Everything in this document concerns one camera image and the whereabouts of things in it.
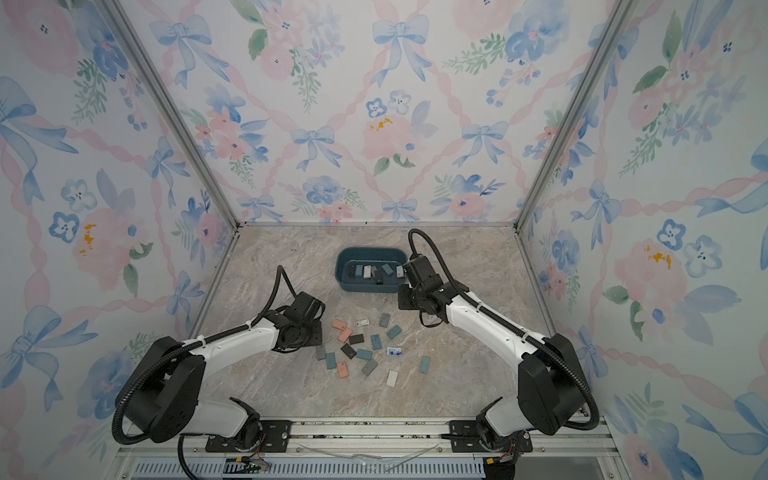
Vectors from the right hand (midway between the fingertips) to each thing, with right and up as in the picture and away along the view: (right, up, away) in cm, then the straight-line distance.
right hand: (406, 294), depth 86 cm
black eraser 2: (-8, +4, +18) cm, 20 cm away
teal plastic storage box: (-9, +11, +21) cm, 25 cm away
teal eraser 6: (+6, -20, 0) cm, 21 cm away
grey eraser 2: (-25, -18, +2) cm, 31 cm away
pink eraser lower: (-18, -13, +5) cm, 23 cm away
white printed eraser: (-13, -10, +7) cm, 18 cm away
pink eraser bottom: (-18, -21, -2) cm, 27 cm away
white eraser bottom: (-4, -23, -2) cm, 24 cm away
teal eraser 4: (-22, -19, +1) cm, 29 cm away
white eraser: (-12, +5, +19) cm, 23 cm away
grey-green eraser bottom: (-11, -21, -1) cm, 24 cm away
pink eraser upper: (-20, -10, +7) cm, 24 cm away
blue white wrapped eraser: (-4, -17, +2) cm, 18 cm away
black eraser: (-18, +6, +20) cm, 28 cm away
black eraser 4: (-17, -17, +2) cm, 24 cm away
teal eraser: (-15, +6, +20) cm, 26 cm away
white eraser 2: (-1, +6, +18) cm, 19 cm away
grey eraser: (-6, -10, +9) cm, 15 cm away
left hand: (-26, -13, +5) cm, 29 cm away
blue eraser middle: (-9, -15, +4) cm, 18 cm away
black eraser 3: (-15, -14, +5) cm, 21 cm away
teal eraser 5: (-12, -18, +2) cm, 22 cm away
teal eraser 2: (-5, +6, +20) cm, 22 cm away
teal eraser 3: (-4, -13, +7) cm, 15 cm away
